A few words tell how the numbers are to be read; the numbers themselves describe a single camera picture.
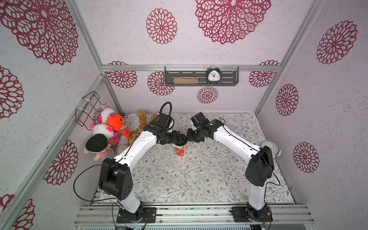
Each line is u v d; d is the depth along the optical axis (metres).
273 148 0.95
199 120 0.66
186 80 0.88
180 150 0.87
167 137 0.71
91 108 0.80
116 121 0.88
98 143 0.76
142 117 1.05
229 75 0.93
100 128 0.84
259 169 0.48
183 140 0.83
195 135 0.76
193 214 0.75
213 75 0.90
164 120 0.66
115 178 0.44
